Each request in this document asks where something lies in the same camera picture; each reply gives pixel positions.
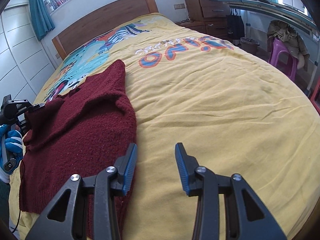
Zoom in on purple plastic stool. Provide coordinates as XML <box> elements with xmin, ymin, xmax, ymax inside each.
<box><xmin>268</xmin><ymin>38</ymin><xmax>298</xmax><ymax>82</ymax></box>

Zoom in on blue white gloved left hand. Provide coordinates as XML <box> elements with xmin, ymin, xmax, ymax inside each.
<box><xmin>1</xmin><ymin>125</ymin><xmax>23</xmax><ymax>174</ymax></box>

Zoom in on dark waste basket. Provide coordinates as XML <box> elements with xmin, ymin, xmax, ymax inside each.
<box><xmin>240</xmin><ymin>37</ymin><xmax>260</xmax><ymax>55</ymax></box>

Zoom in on long desk with green edge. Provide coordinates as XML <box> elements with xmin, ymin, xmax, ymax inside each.
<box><xmin>211</xmin><ymin>0</ymin><xmax>319</xmax><ymax>35</ymax></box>

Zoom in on teal curtain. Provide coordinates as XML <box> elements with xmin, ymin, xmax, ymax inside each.
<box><xmin>29</xmin><ymin>0</ymin><xmax>55</xmax><ymax>41</ymax></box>

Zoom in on yellow patterned bed cover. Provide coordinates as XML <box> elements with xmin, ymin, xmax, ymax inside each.
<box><xmin>8</xmin><ymin>12</ymin><xmax>320</xmax><ymax>240</ymax></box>

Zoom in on brown wooden dresser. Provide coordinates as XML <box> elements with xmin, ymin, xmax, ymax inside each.
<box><xmin>178</xmin><ymin>0</ymin><xmax>230</xmax><ymax>40</ymax></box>

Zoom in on dark red knitted sweater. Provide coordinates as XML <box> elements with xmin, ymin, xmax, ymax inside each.
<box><xmin>18</xmin><ymin>59</ymin><xmax>138</xmax><ymax>240</ymax></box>

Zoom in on white wardrobe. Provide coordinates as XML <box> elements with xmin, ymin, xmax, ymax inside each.
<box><xmin>0</xmin><ymin>5</ymin><xmax>55</xmax><ymax>102</ymax></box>

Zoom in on olive jacket on stool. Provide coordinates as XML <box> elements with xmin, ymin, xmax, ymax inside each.
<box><xmin>267</xmin><ymin>20</ymin><xmax>310</xmax><ymax>70</ymax></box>

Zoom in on wooden headboard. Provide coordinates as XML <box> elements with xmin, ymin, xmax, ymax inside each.
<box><xmin>52</xmin><ymin>0</ymin><xmax>158</xmax><ymax>59</ymax></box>

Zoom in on black bag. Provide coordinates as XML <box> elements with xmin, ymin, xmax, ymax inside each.
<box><xmin>226</xmin><ymin>8</ymin><xmax>245</xmax><ymax>40</ymax></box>

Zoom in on black cable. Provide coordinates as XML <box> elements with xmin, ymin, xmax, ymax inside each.
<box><xmin>10</xmin><ymin>159</ymin><xmax>26</xmax><ymax>234</ymax></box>

